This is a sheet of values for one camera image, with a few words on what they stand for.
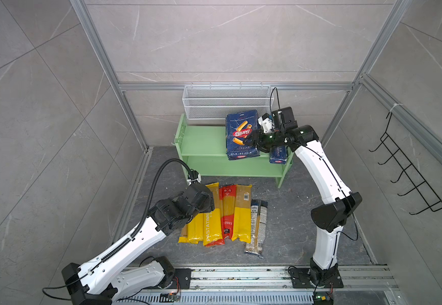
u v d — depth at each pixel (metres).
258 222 0.86
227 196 0.94
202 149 0.86
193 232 0.81
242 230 0.84
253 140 0.69
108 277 0.39
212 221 0.84
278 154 0.75
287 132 0.57
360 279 0.75
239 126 0.79
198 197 0.51
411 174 0.67
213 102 1.00
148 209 0.46
